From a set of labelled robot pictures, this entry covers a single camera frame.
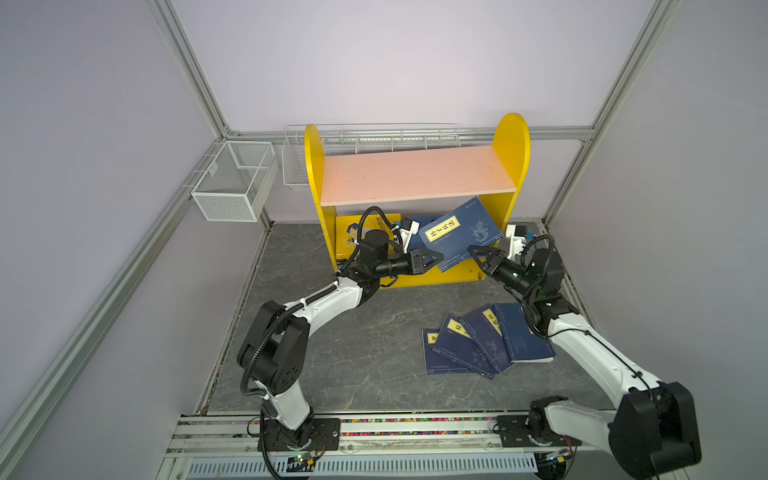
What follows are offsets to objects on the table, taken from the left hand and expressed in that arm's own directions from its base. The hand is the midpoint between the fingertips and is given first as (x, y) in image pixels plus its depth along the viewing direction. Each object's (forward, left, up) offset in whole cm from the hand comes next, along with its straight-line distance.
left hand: (443, 263), depth 76 cm
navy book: (+7, -7, +6) cm, 12 cm away
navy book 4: (-8, -14, -24) cm, 29 cm away
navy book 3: (-14, -24, -23) cm, 36 cm away
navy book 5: (-17, +2, -24) cm, 30 cm away
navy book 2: (+6, +1, +2) cm, 6 cm away
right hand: (+2, -6, +3) cm, 7 cm away
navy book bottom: (-12, -5, -23) cm, 27 cm away
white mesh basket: (+40, +64, -2) cm, 76 cm away
